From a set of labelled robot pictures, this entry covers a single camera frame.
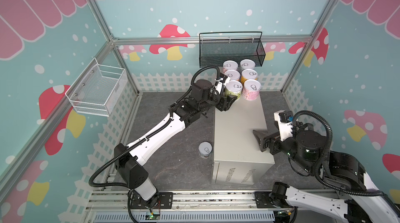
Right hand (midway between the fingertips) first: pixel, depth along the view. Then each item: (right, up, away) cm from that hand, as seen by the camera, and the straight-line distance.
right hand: (263, 128), depth 58 cm
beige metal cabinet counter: (-10, -10, -5) cm, 16 cm away
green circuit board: (-46, -43, +14) cm, 65 cm away
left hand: (-11, +13, +12) cm, 21 cm away
